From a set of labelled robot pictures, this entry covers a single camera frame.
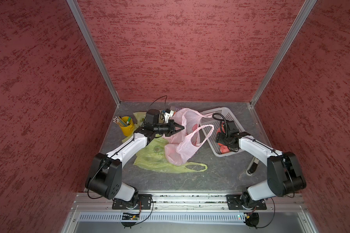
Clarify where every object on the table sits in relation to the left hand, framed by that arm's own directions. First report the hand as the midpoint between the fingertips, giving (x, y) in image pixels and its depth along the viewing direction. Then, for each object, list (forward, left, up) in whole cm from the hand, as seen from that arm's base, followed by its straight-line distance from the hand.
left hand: (183, 130), depth 78 cm
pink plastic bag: (-9, 0, +3) cm, 9 cm away
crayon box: (+35, +6, -21) cm, 41 cm away
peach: (-3, -26, -17) cm, 31 cm away
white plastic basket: (-4, -12, +11) cm, 17 cm away
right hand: (+3, -25, -17) cm, 31 cm away
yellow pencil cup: (+13, +38, -13) cm, 43 cm away
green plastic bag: (-8, +19, -20) cm, 29 cm away
